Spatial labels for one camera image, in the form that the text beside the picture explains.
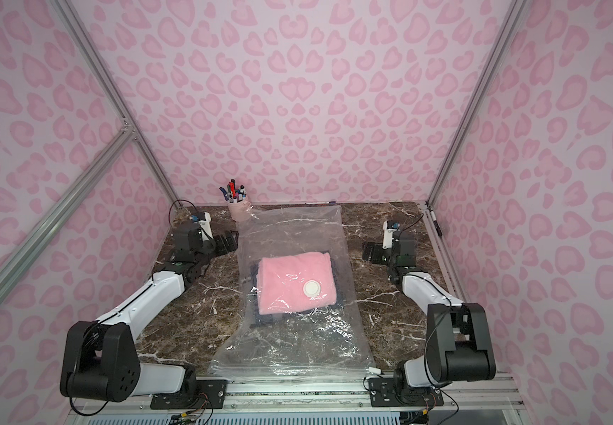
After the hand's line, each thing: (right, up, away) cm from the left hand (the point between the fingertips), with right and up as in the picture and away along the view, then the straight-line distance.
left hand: (229, 232), depth 88 cm
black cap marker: (-1, +17, +20) cm, 26 cm away
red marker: (-5, +19, +19) cm, 27 cm away
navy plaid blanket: (+10, -27, -4) cm, 30 cm away
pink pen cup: (-2, +8, +22) cm, 23 cm away
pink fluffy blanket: (+22, -15, -7) cm, 28 cm away
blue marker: (-7, +15, +19) cm, 26 cm away
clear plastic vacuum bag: (+33, -34, -5) cm, 47 cm away
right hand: (+49, -4, +4) cm, 49 cm away
